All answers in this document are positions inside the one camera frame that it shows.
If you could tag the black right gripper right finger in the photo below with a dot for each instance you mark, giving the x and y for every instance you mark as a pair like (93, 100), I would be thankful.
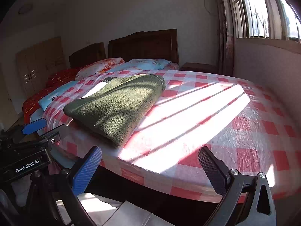
(215, 169)

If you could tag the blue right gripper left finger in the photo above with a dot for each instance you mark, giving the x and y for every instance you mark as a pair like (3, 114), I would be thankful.
(83, 170)

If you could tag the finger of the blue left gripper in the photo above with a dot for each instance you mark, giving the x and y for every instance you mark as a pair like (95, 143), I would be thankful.
(34, 126)

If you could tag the green knitted sweater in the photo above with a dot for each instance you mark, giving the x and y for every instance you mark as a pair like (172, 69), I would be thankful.
(116, 109)

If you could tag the light blue blanket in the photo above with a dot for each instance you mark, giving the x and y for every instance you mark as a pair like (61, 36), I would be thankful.
(46, 100)

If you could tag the white trousers leg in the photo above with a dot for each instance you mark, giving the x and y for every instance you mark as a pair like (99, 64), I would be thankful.
(105, 211)

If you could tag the pink checkered bed cover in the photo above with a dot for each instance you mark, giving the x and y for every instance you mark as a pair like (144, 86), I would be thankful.
(242, 124)

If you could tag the red bedding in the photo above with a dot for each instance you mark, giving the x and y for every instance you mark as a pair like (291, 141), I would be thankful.
(53, 82)

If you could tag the orange floral pillow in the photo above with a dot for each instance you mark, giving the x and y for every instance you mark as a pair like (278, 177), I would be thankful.
(98, 67)

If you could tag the dark wooden headboard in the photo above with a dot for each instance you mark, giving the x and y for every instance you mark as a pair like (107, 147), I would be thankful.
(162, 44)
(87, 55)

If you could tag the dark wooden nightstand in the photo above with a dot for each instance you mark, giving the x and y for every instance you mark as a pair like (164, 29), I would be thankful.
(199, 67)

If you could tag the light blue floral pillow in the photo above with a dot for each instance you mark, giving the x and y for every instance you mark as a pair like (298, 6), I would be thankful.
(145, 64)

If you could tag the floral pink curtain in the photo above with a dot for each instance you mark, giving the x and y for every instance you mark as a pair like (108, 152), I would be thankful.
(226, 38)

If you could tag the barred window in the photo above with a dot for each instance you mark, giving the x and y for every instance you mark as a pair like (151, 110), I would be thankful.
(266, 19)

